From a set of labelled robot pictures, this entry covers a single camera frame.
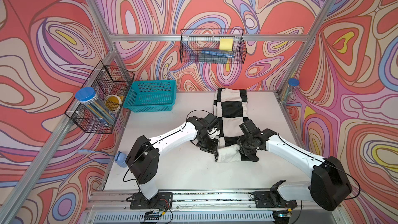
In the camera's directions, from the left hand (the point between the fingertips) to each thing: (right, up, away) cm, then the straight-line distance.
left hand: (216, 153), depth 78 cm
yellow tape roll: (-51, +26, -3) cm, 58 cm away
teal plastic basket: (-49, +32, +41) cm, 71 cm away
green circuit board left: (-31, -28, -6) cm, 42 cm away
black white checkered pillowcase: (+13, +22, +30) cm, 39 cm away
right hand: (+12, +1, +7) cm, 14 cm away
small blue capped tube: (+55, +40, +25) cm, 72 cm away
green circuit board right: (+29, -27, -7) cm, 41 cm away
